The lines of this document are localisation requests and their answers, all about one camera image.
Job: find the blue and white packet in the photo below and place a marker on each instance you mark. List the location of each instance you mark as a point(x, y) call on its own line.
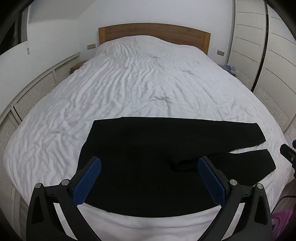
point(230, 68)

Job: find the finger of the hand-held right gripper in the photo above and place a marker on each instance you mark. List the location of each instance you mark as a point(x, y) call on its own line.
point(288, 153)

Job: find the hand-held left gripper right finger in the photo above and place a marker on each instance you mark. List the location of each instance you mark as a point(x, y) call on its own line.
point(211, 183)

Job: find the white wardrobe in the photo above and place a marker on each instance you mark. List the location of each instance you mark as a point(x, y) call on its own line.
point(261, 46)

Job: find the white duvet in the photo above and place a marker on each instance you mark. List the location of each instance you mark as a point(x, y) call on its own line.
point(127, 81)

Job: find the dark window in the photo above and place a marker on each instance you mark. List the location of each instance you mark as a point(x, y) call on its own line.
point(11, 30)

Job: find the wooden nightstand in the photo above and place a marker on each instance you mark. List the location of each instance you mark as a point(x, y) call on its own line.
point(77, 66)

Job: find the white slatted radiator cover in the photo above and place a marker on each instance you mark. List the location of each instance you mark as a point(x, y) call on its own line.
point(34, 92)

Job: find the wall switch plate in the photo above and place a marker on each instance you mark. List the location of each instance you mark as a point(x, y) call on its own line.
point(221, 53)
point(91, 46)

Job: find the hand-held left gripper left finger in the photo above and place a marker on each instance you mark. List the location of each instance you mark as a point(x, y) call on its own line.
point(89, 180)

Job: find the wooden headboard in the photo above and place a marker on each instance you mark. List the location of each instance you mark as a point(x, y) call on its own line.
point(150, 30)

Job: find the pink cloth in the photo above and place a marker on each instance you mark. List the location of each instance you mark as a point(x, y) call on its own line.
point(281, 224)

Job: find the black pants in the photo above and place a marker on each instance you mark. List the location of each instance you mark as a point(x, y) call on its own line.
point(150, 150)

